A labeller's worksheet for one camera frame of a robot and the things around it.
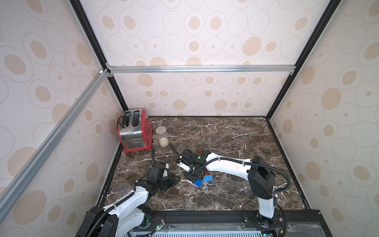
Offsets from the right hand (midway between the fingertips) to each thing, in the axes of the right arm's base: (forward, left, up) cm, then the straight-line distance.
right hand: (194, 173), depth 85 cm
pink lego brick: (-6, +2, -2) cm, 6 cm away
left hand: (-4, +7, 0) cm, 8 cm away
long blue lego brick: (-1, -8, -4) cm, 9 cm away
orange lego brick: (+19, -3, -3) cm, 19 cm away
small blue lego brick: (-6, -3, +1) cm, 6 cm away
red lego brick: (-10, -7, +24) cm, 27 cm away
